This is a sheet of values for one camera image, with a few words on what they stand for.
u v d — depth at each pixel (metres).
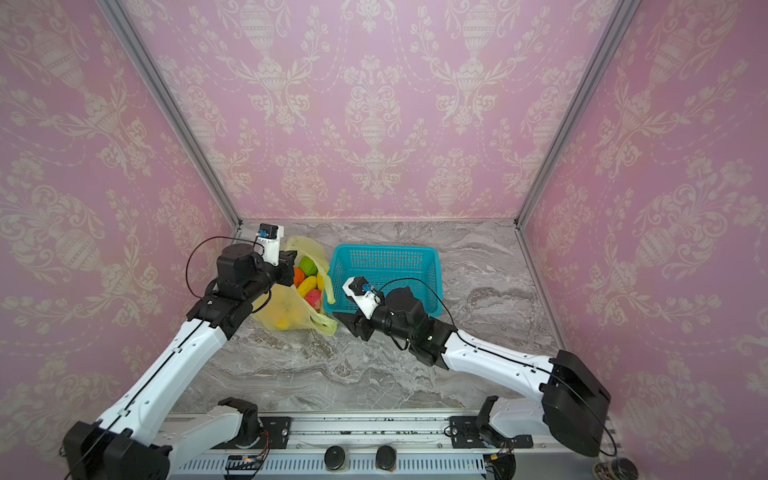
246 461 0.73
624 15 0.69
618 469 0.61
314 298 0.92
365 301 0.61
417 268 1.06
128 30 0.72
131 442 0.38
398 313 0.55
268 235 0.64
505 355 0.48
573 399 0.40
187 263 0.59
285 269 0.67
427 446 0.73
